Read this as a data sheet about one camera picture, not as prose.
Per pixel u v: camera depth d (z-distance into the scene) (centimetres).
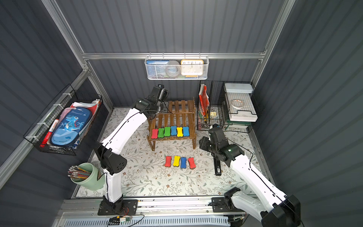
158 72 88
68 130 64
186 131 87
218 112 118
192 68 89
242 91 102
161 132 85
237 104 95
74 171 69
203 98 116
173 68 91
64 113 72
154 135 83
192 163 88
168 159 91
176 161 89
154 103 60
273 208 39
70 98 77
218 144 57
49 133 64
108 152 48
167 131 85
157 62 86
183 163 88
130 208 74
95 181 71
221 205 73
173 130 85
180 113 97
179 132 85
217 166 84
